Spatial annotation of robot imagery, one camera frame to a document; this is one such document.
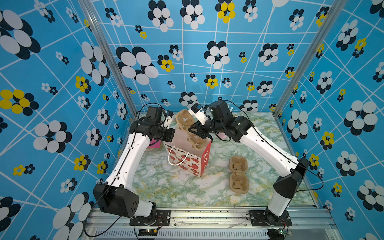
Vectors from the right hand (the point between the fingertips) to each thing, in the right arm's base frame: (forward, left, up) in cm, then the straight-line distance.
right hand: (193, 126), depth 71 cm
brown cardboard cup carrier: (-14, -25, -31) cm, 42 cm away
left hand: (+2, +10, -7) cm, 13 cm away
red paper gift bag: (-9, +6, -11) cm, 15 cm away
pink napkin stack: (-10, +16, -1) cm, 19 cm away
